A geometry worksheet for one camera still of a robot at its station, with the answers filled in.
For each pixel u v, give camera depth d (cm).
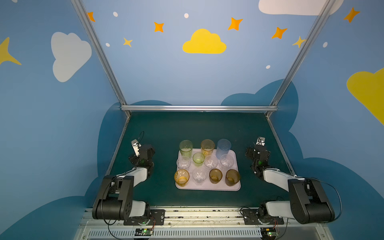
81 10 69
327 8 70
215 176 86
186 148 87
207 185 86
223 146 91
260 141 77
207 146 88
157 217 74
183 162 91
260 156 70
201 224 73
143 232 71
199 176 88
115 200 43
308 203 44
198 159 93
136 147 78
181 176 86
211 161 89
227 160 89
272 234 71
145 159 70
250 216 74
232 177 86
